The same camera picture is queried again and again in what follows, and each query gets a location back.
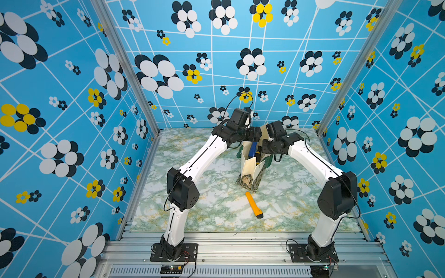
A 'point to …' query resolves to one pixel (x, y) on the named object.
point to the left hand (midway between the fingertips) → (258, 131)
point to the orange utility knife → (254, 206)
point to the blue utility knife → (253, 149)
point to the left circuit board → (171, 269)
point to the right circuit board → (322, 271)
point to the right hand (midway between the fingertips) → (268, 146)
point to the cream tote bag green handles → (251, 172)
